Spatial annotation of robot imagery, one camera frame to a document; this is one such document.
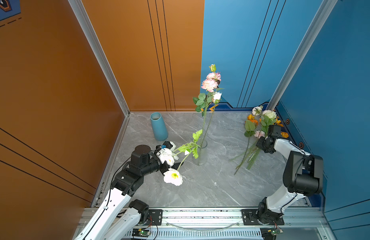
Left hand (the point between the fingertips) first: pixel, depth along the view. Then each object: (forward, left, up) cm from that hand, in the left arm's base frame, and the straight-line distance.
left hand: (175, 154), depth 70 cm
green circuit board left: (-28, +17, -25) cm, 42 cm away
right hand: (+18, -52, -19) cm, 58 cm away
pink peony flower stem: (+27, -54, -20) cm, 64 cm away
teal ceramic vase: (+26, +13, -12) cm, 32 cm away
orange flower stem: (+45, -53, -21) cm, 73 cm away
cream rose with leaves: (+39, -63, -15) cm, 75 cm away
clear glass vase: (+7, -14, -15) cm, 21 cm away
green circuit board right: (-28, -47, -23) cm, 59 cm away
